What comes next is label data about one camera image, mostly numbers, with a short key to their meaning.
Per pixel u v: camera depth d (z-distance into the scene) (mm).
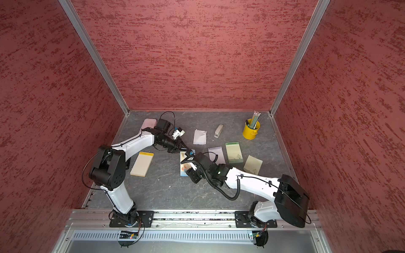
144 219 738
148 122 1127
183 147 844
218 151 976
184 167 790
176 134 852
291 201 411
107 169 486
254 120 979
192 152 682
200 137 1051
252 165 923
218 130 1057
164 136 789
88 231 727
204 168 589
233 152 976
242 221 740
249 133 1004
